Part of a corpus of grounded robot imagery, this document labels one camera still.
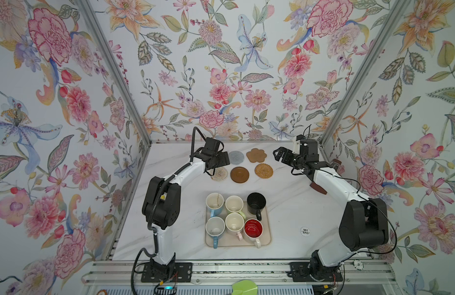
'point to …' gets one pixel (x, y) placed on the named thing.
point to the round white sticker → (305, 231)
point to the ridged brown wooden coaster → (239, 174)
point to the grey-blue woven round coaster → (236, 157)
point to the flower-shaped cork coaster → (256, 155)
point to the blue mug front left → (215, 227)
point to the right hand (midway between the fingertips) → (280, 151)
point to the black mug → (256, 203)
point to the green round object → (244, 287)
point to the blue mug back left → (214, 202)
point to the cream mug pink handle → (234, 223)
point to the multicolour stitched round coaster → (220, 174)
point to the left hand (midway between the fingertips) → (227, 158)
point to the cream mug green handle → (234, 204)
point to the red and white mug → (253, 228)
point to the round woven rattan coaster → (264, 171)
